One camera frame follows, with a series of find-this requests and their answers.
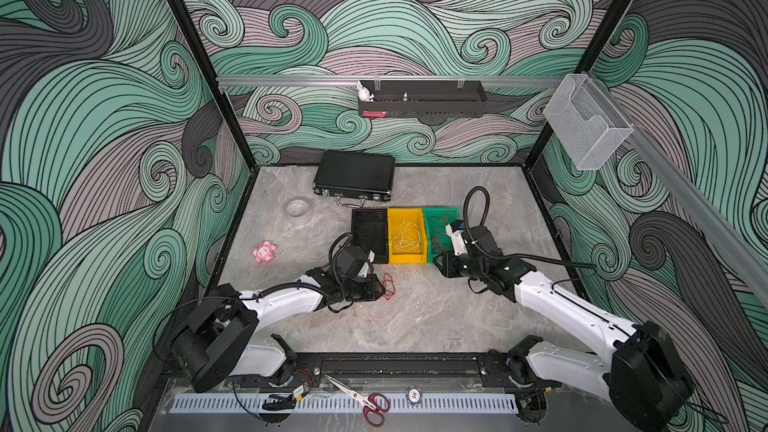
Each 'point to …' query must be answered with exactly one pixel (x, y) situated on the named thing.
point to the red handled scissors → (373, 405)
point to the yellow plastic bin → (395, 218)
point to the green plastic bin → (433, 223)
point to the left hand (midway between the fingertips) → (385, 290)
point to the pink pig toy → (264, 252)
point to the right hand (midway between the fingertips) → (437, 260)
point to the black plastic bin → (369, 229)
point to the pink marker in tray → (374, 114)
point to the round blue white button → (414, 395)
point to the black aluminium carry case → (354, 178)
